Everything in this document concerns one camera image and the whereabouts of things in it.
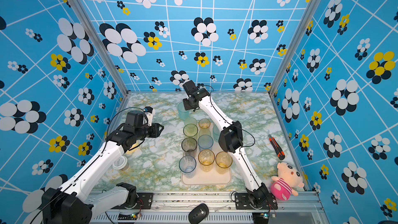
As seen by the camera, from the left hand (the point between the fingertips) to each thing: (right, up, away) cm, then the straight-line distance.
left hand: (161, 126), depth 81 cm
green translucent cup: (+14, -3, +9) cm, 17 cm away
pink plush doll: (+63, -24, -8) cm, 68 cm away
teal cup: (+10, +5, +18) cm, 21 cm away
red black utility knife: (+66, -16, +8) cm, 69 cm away
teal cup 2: (+29, -4, +4) cm, 30 cm away
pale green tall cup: (+14, +2, +11) cm, 18 cm away
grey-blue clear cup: (+13, -21, +1) cm, 25 cm away
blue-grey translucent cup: (+23, -8, 0) cm, 25 cm away
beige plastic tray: (+21, -27, 0) cm, 35 cm away
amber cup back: (+33, -21, +5) cm, 40 cm away
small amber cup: (+23, 0, +18) cm, 29 cm away
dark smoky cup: (+14, -11, +5) cm, 19 cm away
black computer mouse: (+20, -37, -13) cm, 44 cm away
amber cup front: (+24, -16, -4) cm, 29 cm away
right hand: (+14, +12, +16) cm, 24 cm away
